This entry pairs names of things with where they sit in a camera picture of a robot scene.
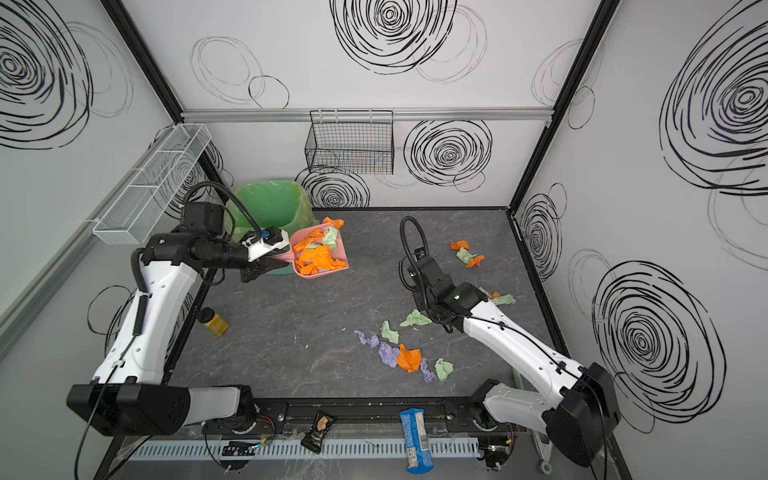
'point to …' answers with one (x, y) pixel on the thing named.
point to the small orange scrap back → (459, 244)
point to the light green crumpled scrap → (415, 318)
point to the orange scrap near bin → (302, 245)
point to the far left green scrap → (386, 331)
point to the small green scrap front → (443, 368)
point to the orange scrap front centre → (409, 359)
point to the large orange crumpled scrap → (317, 259)
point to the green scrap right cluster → (465, 255)
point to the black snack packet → (321, 425)
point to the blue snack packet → (419, 460)
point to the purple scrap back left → (372, 340)
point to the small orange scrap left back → (337, 223)
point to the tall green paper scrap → (330, 237)
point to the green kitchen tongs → (542, 447)
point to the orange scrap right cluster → (475, 261)
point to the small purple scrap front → (428, 375)
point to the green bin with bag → (276, 204)
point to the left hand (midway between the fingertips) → (282, 253)
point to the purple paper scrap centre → (388, 354)
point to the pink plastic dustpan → (339, 253)
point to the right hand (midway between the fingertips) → (423, 286)
